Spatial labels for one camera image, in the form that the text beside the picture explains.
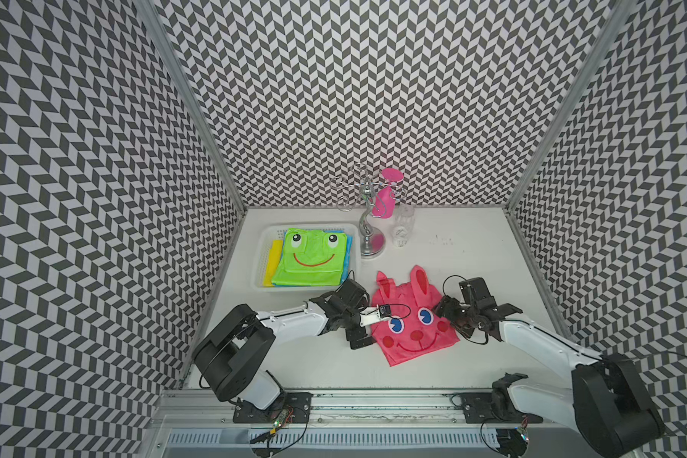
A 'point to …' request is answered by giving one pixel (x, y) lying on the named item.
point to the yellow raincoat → (275, 255)
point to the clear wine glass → (405, 219)
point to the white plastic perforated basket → (268, 232)
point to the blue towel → (346, 262)
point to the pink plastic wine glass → (385, 203)
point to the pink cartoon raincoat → (413, 329)
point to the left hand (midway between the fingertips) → (366, 324)
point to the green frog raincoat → (312, 257)
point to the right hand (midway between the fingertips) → (440, 319)
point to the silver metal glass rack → (372, 240)
